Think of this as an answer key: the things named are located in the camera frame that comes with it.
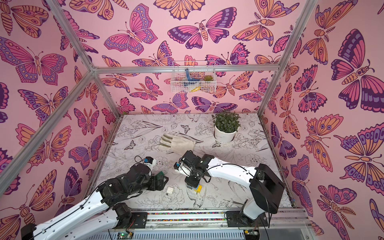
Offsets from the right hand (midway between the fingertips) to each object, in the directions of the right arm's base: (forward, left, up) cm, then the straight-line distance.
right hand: (190, 178), depth 81 cm
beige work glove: (+26, +10, -6) cm, 29 cm away
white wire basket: (+55, -3, +28) cm, 62 cm away
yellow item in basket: (+42, -3, +28) cm, 51 cm away
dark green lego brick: (+4, +18, -4) cm, 19 cm away
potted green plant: (+29, -21, +11) cm, 37 cm away
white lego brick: (-5, +11, -4) cm, 13 cm away
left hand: (-2, +13, +6) cm, 15 cm away
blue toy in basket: (+54, +2, +28) cm, 61 cm away
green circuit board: (-25, +31, -7) cm, 40 cm away
